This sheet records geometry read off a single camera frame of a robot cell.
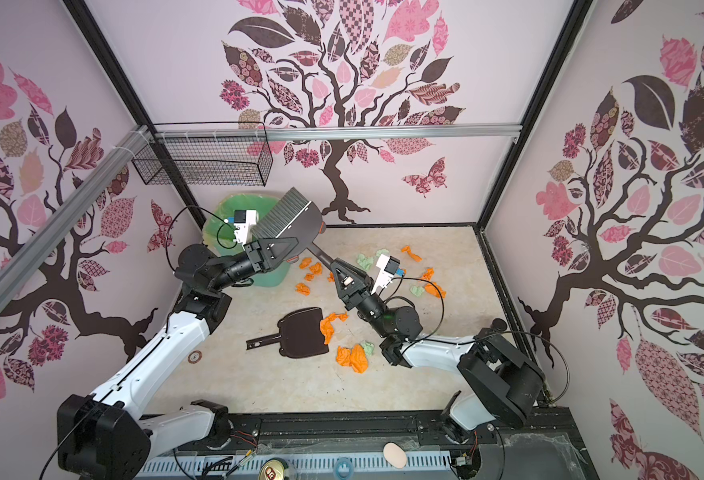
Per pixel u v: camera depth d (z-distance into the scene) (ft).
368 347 2.87
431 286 3.24
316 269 3.50
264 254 1.97
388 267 2.00
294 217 2.07
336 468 2.27
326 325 3.02
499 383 1.42
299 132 3.08
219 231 2.93
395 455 2.30
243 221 2.00
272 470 1.97
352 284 2.00
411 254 3.58
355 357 2.80
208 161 3.99
